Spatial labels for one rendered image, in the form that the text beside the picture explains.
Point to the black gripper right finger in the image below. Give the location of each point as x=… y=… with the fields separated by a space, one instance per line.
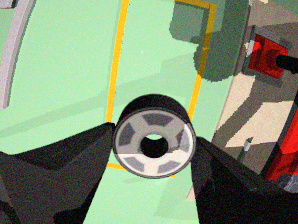
x=227 y=192

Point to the black tyre with grey hub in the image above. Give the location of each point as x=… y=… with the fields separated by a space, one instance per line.
x=154 y=158

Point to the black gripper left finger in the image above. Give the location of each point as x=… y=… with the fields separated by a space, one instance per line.
x=55 y=184

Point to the yellow rectangular outline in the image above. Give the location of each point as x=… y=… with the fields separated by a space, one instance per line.
x=200 y=73

